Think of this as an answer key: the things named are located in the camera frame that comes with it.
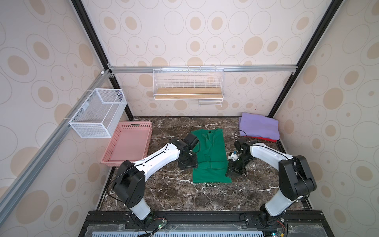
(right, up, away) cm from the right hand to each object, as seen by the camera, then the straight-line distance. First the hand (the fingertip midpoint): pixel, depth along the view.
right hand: (227, 176), depth 84 cm
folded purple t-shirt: (+26, +31, +28) cm, 49 cm away
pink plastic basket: (-66, +18, +23) cm, 72 cm away
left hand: (-17, +6, -3) cm, 18 cm away
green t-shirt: (-7, +7, +11) cm, 14 cm away
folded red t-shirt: (+31, +20, +22) cm, 43 cm away
